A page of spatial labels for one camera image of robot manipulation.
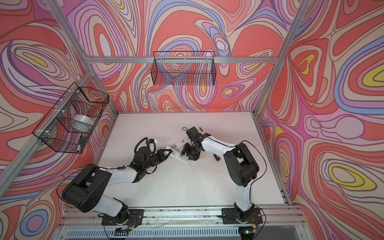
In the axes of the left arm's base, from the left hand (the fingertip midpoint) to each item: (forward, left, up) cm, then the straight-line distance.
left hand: (173, 151), depth 87 cm
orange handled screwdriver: (0, -27, -8) cm, 28 cm away
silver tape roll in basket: (+2, +42, +23) cm, 48 cm away
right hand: (-2, -7, -6) cm, 9 cm away
